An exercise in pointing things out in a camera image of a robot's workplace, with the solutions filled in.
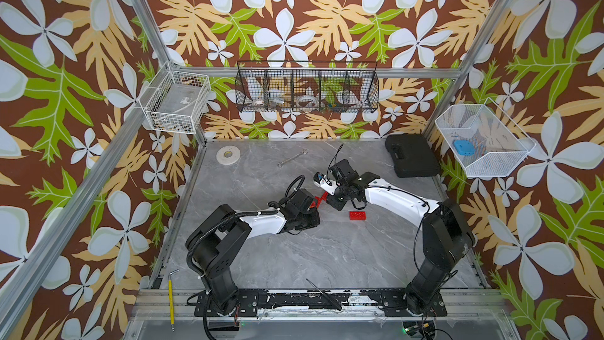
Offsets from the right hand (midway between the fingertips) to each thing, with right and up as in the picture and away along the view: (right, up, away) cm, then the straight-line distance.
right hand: (329, 195), depth 91 cm
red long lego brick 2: (+12, -9, +2) cm, 15 cm away
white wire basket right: (+54, +19, -15) cm, 59 cm away
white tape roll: (-47, +17, +24) cm, 56 cm away
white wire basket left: (-58, +36, -5) cm, 68 cm away
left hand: (-3, -8, -1) cm, 9 cm away
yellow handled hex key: (-54, -31, -16) cm, 64 cm away
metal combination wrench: (-10, +18, +25) cm, 33 cm away
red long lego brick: (-5, -4, +8) cm, 10 cm away
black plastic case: (+42, +16, +19) cm, 49 cm away
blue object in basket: (+47, +18, -8) cm, 51 cm away
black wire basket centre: (-25, +46, +7) cm, 53 cm away
